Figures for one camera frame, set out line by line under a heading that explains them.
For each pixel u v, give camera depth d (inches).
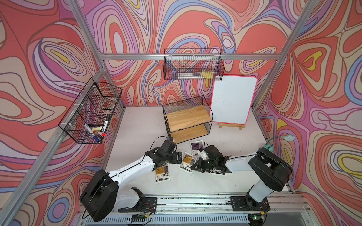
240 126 39.9
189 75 32.3
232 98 37.2
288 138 30.7
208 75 35.6
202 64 37.7
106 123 27.2
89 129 28.3
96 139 26.8
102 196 15.9
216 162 27.8
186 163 34.0
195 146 37.7
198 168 30.4
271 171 18.3
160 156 25.0
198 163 30.9
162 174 32.5
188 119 35.9
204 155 32.2
